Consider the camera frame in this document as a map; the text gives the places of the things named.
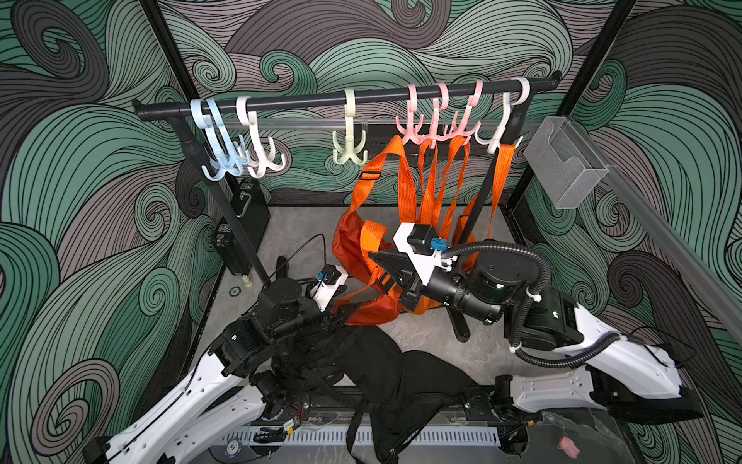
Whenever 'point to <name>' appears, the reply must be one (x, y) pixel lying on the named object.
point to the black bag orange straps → (400, 391)
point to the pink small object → (568, 446)
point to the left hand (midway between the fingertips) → (352, 293)
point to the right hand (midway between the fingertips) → (370, 253)
